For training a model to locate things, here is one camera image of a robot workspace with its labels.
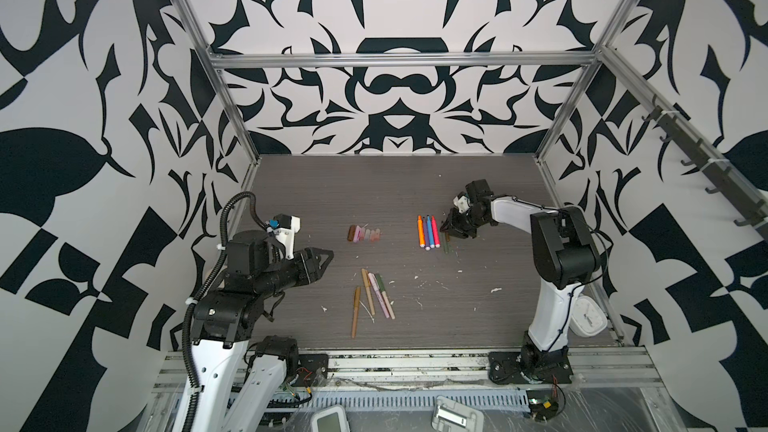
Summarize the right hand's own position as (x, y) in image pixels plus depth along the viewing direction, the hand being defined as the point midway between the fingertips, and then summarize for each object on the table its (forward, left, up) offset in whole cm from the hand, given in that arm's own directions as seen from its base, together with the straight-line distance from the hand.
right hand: (444, 227), depth 98 cm
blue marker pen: (-1, +5, -1) cm, 5 cm away
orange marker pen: (-1, +7, -1) cm, 8 cm away
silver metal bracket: (-49, +5, 0) cm, 49 cm away
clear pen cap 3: (-3, +26, 0) cm, 26 cm away
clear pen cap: (-3, +23, 0) cm, 23 cm away
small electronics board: (-47, -18, -3) cm, 50 cm away
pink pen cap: (-2, +28, 0) cm, 28 cm away
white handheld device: (-49, +31, +4) cm, 58 cm away
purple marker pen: (-6, +6, -2) cm, 9 cm away
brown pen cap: (-1, +30, -1) cm, 30 cm away
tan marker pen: (-20, +24, -1) cm, 31 cm away
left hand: (-21, +32, +25) cm, 45 cm away
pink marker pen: (-1, +3, -1) cm, 3 cm away
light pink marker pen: (-20, +22, -1) cm, 29 cm away
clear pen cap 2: (-3, +25, 0) cm, 25 cm away
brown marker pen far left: (-21, +27, -1) cm, 35 cm away
